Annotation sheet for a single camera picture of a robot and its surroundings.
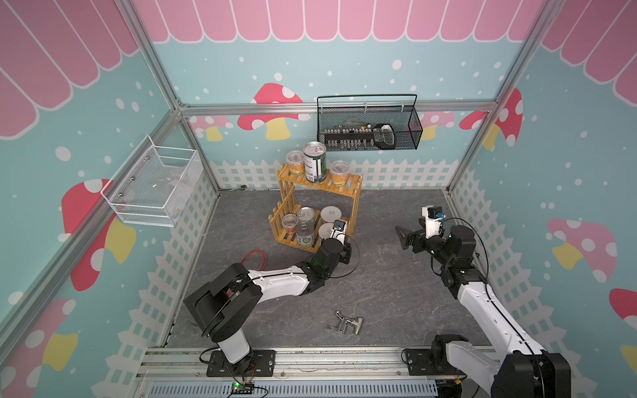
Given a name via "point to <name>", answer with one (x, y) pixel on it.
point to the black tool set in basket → (381, 136)
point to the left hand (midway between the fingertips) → (347, 239)
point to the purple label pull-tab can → (305, 233)
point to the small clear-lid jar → (295, 161)
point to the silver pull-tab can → (306, 219)
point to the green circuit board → (241, 388)
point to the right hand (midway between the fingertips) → (409, 222)
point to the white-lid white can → (325, 230)
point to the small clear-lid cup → (289, 222)
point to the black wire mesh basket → (405, 118)
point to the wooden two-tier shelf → (296, 192)
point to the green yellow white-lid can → (330, 214)
